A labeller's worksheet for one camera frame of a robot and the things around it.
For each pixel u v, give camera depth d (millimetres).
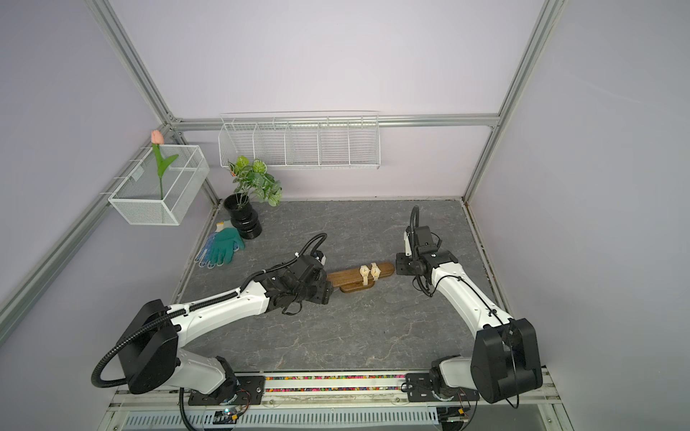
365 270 887
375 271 888
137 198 723
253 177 868
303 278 646
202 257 1019
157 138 827
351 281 869
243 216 1009
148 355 418
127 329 451
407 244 708
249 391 737
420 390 738
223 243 1054
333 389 753
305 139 984
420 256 652
